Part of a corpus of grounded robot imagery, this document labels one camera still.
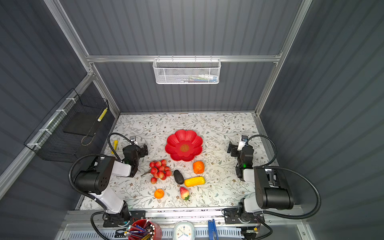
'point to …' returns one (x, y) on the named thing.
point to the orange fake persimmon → (198, 167)
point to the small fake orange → (159, 193)
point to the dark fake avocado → (178, 177)
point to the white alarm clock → (184, 230)
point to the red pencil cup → (145, 229)
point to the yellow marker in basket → (99, 118)
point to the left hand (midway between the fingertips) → (135, 145)
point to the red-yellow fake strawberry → (184, 193)
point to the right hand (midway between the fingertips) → (240, 143)
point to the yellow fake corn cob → (194, 181)
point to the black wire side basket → (63, 136)
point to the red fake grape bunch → (159, 170)
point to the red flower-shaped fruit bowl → (184, 145)
